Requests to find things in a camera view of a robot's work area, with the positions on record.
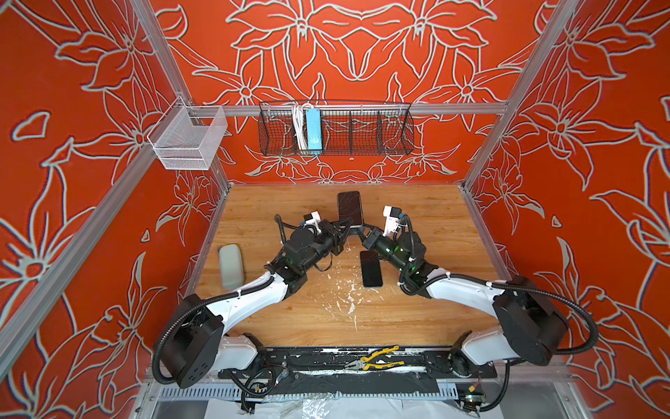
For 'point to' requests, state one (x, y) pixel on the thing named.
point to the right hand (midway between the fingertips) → (354, 220)
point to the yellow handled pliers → (361, 363)
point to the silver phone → (349, 205)
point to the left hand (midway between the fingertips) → (356, 218)
